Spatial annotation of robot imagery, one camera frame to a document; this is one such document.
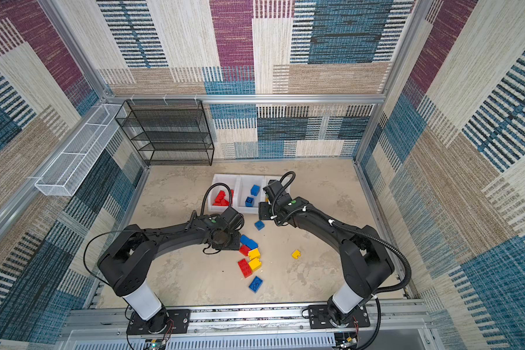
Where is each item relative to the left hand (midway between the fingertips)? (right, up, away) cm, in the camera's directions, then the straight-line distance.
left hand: (236, 242), depth 90 cm
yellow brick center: (+7, -4, -3) cm, 9 cm away
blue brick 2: (+7, +21, +16) cm, 27 cm away
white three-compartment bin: (+1, +20, +15) cm, 25 cm away
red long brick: (-9, +16, +12) cm, 22 cm away
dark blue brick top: (+4, +15, +9) cm, 19 cm away
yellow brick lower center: (+8, -7, -5) cm, 12 cm away
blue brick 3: (+3, +2, -1) cm, 3 cm away
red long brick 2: (+4, -8, -7) cm, 11 cm away
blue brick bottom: (+8, -13, -9) cm, 18 cm away
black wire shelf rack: (-36, +49, +20) cm, 64 cm away
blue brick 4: (+6, -1, 0) cm, 6 cm away
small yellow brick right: (+24, -4, -3) cm, 25 cm away
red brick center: (+3, -2, -2) cm, 5 cm away
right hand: (+12, +12, -2) cm, 17 cm away
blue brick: (+9, +6, +5) cm, 12 cm away
